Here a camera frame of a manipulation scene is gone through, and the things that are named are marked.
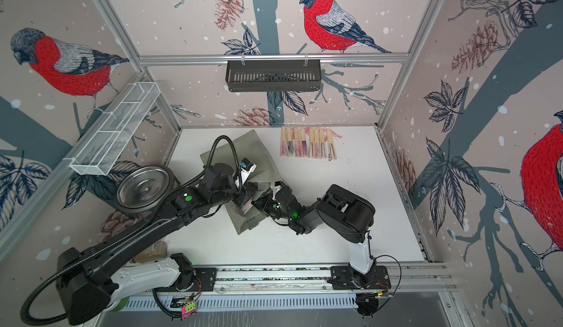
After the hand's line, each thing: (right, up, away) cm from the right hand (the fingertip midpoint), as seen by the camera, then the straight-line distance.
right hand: (252, 201), depth 86 cm
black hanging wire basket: (+7, +57, +21) cm, 61 cm away
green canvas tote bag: (+6, +12, -12) cm, 18 cm away
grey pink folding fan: (+34, +27, +32) cm, 54 cm away
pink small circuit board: (-17, -29, -20) cm, 38 cm away
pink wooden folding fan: (+12, +24, +28) cm, 39 cm away
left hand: (+3, +10, -10) cm, 14 cm away
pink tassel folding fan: (-2, -2, 0) cm, 3 cm away
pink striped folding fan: (+30, +25, +28) cm, 48 cm away
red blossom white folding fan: (+26, +24, +30) cm, 47 cm away
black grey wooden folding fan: (+16, +23, +28) cm, 40 cm away
